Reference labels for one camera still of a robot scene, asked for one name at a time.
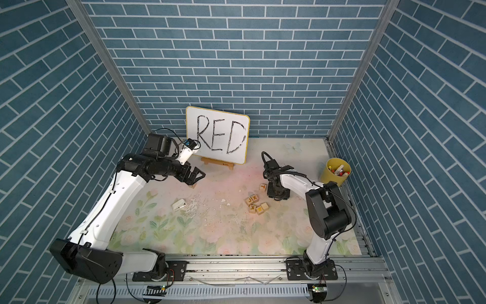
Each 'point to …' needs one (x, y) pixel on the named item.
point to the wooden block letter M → (252, 209)
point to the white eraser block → (178, 204)
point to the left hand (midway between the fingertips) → (200, 169)
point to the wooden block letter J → (249, 201)
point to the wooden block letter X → (255, 198)
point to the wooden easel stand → (206, 161)
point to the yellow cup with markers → (337, 170)
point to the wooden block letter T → (262, 187)
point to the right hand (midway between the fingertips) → (277, 196)
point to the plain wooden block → (264, 206)
